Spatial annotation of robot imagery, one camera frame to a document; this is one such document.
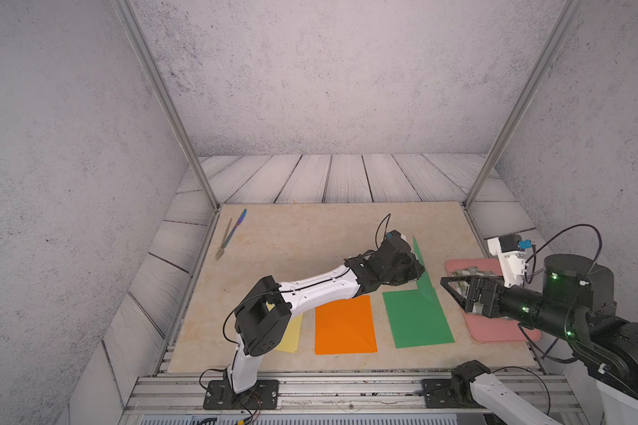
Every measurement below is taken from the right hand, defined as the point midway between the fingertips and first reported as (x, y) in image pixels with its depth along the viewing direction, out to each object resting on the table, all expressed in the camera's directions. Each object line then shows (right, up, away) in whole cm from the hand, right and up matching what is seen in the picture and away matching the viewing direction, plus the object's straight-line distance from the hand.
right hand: (458, 281), depth 54 cm
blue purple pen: (-65, +12, +61) cm, 90 cm away
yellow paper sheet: (-37, -24, +29) cm, 53 cm away
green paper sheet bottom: (+3, -19, +33) cm, 39 cm away
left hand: (+3, -2, +20) cm, 20 cm away
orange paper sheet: (-20, -22, +33) cm, 44 cm away
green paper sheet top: (0, -6, +17) cm, 18 cm away
